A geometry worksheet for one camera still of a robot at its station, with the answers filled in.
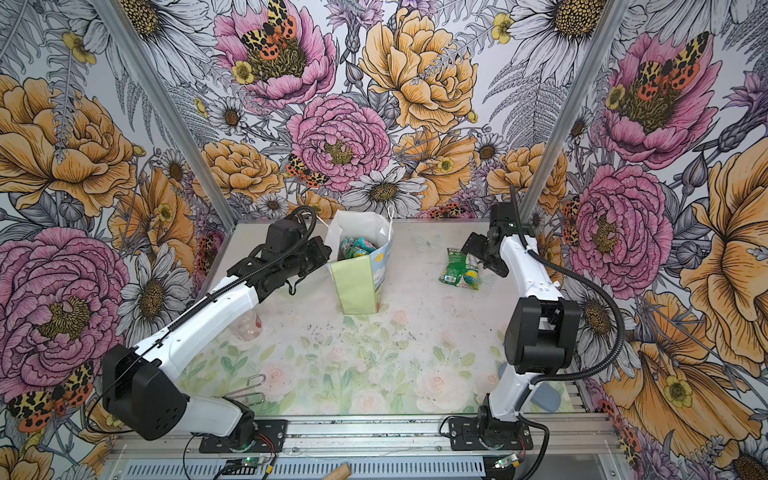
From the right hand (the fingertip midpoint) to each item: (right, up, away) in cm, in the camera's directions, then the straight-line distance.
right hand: (477, 264), depth 89 cm
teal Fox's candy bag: (-34, +6, +2) cm, 34 cm away
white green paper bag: (-34, -4, -6) cm, 35 cm away
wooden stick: (-36, -46, -21) cm, 62 cm away
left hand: (-41, +2, -8) cm, 42 cm away
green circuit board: (-58, -45, -18) cm, 76 cm away
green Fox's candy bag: (-2, -2, +13) cm, 13 cm away
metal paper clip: (-69, -34, -8) cm, 78 cm away
